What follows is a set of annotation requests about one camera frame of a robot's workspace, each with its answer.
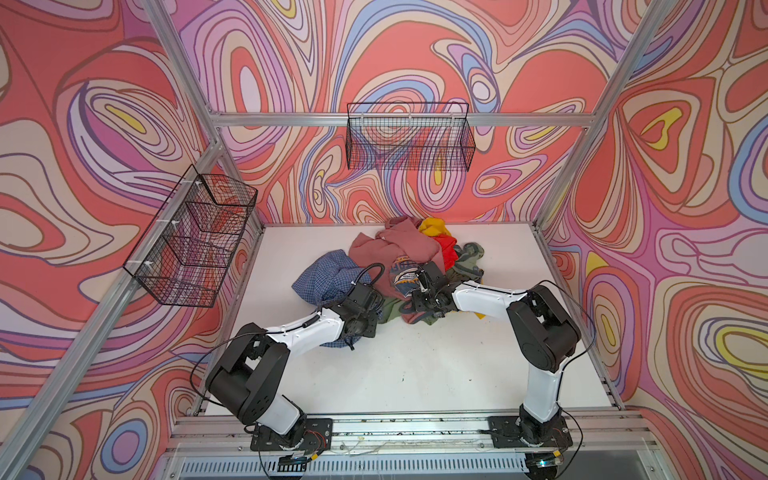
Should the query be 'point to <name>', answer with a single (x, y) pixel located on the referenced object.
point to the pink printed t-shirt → (395, 256)
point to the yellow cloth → (433, 227)
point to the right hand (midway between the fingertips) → (424, 306)
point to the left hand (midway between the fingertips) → (373, 322)
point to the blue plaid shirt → (325, 280)
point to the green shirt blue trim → (463, 268)
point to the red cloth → (449, 253)
